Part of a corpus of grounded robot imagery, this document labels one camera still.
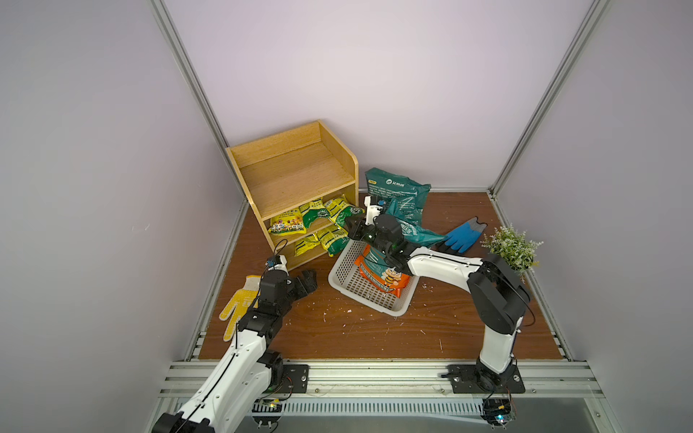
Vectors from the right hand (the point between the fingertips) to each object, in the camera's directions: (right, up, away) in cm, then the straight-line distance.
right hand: (346, 213), depth 83 cm
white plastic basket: (0, -23, +9) cm, 24 cm away
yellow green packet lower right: (-5, -10, +16) cm, 19 cm away
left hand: (-12, -19, +1) cm, 23 cm away
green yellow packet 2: (-2, +1, +4) cm, 4 cm away
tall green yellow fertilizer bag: (+19, +4, +2) cm, 20 cm away
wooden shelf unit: (-14, +9, -3) cm, 17 cm away
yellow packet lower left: (-16, -11, +14) cm, 24 cm away
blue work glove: (+43, -10, +18) cm, 48 cm away
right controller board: (+41, -52, -14) cm, 68 cm away
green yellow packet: (-11, +1, +4) cm, 12 cm away
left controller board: (-21, -54, -11) cm, 59 cm away
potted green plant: (+51, -10, -3) cm, 52 cm away
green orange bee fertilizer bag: (+10, -18, +1) cm, 21 cm away
